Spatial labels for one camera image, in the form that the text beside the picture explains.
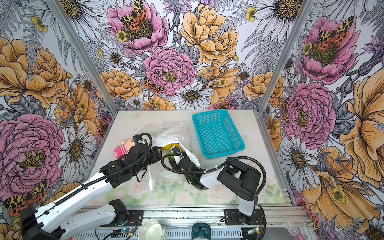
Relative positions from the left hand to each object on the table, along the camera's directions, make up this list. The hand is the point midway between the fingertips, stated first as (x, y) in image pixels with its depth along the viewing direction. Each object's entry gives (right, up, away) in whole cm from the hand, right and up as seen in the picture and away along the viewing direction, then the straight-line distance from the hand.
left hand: (156, 155), depth 77 cm
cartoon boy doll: (-24, +1, +15) cm, 28 cm away
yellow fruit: (+8, +5, -5) cm, 11 cm away
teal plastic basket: (+36, +9, +31) cm, 48 cm away
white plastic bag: (+10, +10, +3) cm, 15 cm away
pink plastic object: (+65, -33, -8) cm, 73 cm away
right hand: (+7, -3, +10) cm, 12 cm away
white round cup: (0, -34, -6) cm, 35 cm away
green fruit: (+8, -1, -1) cm, 9 cm away
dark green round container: (+23, -29, -13) cm, 39 cm away
